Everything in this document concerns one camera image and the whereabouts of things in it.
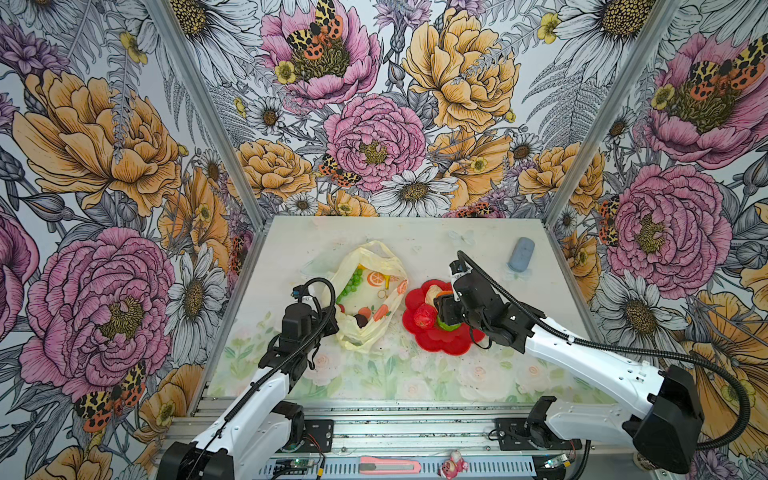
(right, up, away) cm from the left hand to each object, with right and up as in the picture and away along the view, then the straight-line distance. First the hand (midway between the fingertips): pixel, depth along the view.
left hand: (336, 316), depth 86 cm
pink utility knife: (+11, -31, -16) cm, 36 cm away
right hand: (+30, +4, -6) cm, 31 cm away
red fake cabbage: (+26, -1, +3) cm, 26 cm away
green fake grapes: (+3, +8, +13) cm, 16 cm away
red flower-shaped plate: (+29, -7, +4) cm, 30 cm away
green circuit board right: (+54, -31, -14) cm, 64 cm away
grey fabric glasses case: (+63, +18, +24) cm, 69 cm away
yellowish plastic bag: (+7, +7, +17) cm, 20 cm away
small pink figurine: (+30, -30, -17) cm, 46 cm away
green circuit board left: (-7, -32, -15) cm, 36 cm away
